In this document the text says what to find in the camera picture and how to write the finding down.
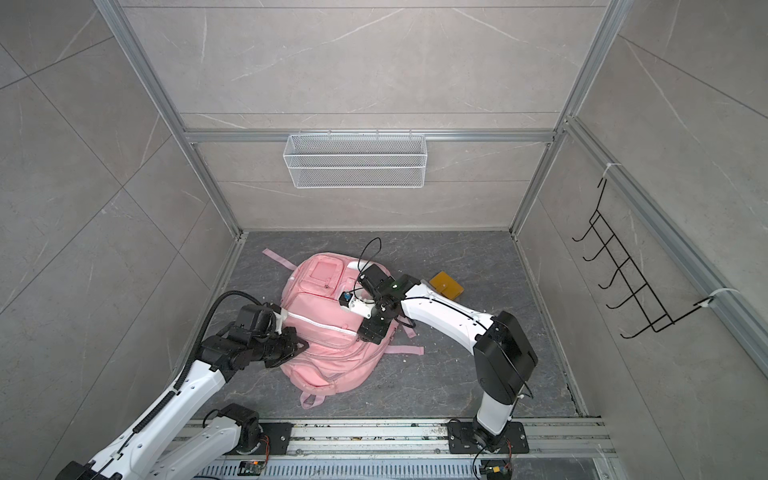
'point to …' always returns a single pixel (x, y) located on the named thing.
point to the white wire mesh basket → (357, 161)
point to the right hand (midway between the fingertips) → (370, 321)
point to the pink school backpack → (337, 360)
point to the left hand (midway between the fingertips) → (309, 338)
